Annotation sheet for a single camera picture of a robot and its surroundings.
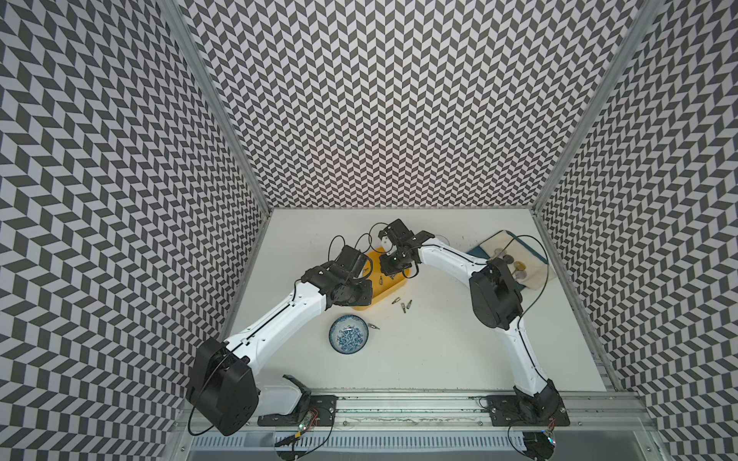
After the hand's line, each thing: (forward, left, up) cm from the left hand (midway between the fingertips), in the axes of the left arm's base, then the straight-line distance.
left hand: (364, 297), depth 81 cm
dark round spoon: (+21, -50, -11) cm, 56 cm away
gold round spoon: (+18, -54, -11) cm, 58 cm away
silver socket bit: (+12, -4, -10) cm, 16 cm away
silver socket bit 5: (-3, -2, -13) cm, 13 cm away
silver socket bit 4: (+2, -12, -12) cm, 17 cm away
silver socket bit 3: (+3, -14, -11) cm, 18 cm away
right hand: (+14, -6, -9) cm, 18 cm away
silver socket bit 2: (+4, -9, -10) cm, 14 cm away
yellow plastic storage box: (-2, -3, +17) cm, 18 cm away
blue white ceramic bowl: (-7, +5, -11) cm, 14 cm away
